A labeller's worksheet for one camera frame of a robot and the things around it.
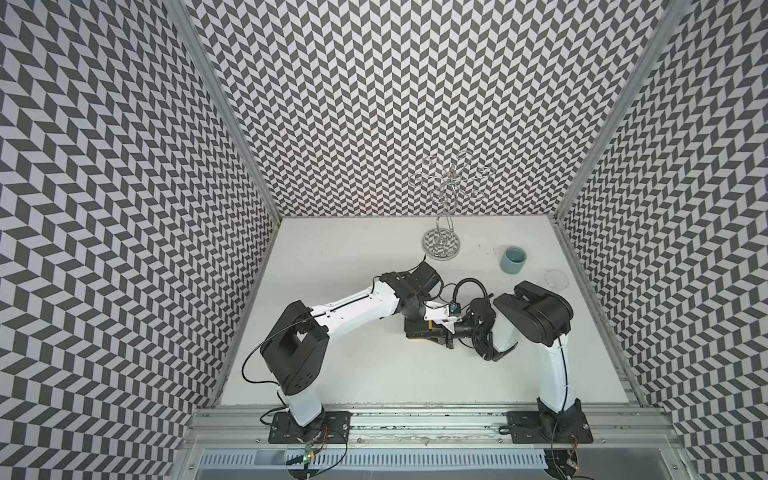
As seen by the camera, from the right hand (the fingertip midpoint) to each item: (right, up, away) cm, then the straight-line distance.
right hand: (419, 330), depth 89 cm
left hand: (0, +4, -5) cm, 7 cm away
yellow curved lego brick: (0, -3, 0) cm, 3 cm away
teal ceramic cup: (+33, +20, +12) cm, 41 cm away
